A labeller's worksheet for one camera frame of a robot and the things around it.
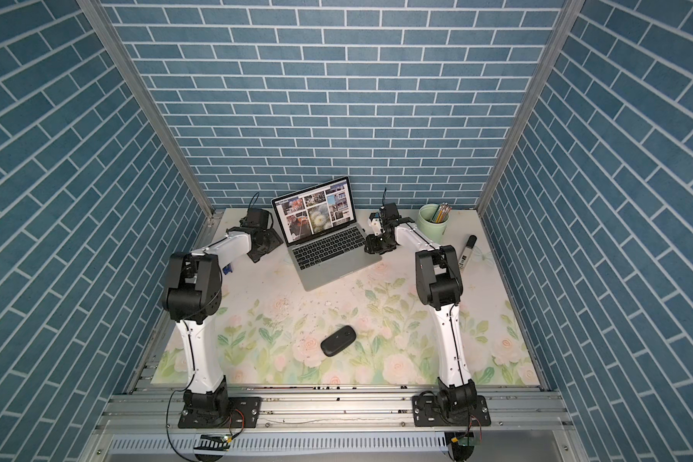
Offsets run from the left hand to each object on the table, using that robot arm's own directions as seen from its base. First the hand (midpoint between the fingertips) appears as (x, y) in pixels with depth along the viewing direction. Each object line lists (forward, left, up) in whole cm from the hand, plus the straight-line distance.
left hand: (278, 243), depth 105 cm
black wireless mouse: (-35, -24, -2) cm, 42 cm away
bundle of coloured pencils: (+4, -59, +13) cm, 60 cm away
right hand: (+1, -35, -3) cm, 35 cm away
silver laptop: (+7, -14, +1) cm, 16 cm away
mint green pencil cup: (-1, -56, +9) cm, 57 cm away
